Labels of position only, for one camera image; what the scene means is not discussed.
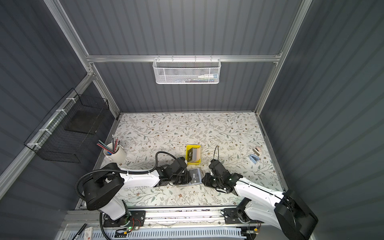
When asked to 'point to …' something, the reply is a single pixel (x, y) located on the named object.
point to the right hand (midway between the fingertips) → (203, 182)
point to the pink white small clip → (257, 151)
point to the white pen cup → (120, 155)
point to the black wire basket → (66, 132)
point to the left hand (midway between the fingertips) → (194, 180)
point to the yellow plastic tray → (188, 147)
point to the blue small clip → (254, 158)
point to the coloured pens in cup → (115, 143)
